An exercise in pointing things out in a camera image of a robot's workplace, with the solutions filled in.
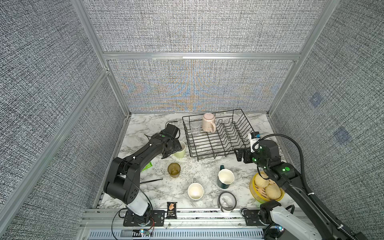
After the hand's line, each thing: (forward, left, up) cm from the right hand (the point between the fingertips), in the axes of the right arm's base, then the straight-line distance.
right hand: (243, 147), depth 77 cm
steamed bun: (-13, -9, -13) cm, 21 cm away
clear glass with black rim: (-21, +8, -19) cm, 30 cm away
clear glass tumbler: (+22, +24, -10) cm, 34 cm away
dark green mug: (-10, +8, -16) cm, 20 cm away
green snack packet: (-1, +53, -17) cm, 56 cm away
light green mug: (+4, +33, -13) cm, 36 cm away
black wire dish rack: (+21, -1, -15) cm, 26 cm away
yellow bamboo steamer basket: (-18, -7, -15) cm, 25 cm away
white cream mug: (-17, +25, -17) cm, 34 cm away
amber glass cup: (-4, +38, -18) cm, 42 cm away
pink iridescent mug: (+23, +16, -7) cm, 29 cm away
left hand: (+6, +36, -11) cm, 39 cm away
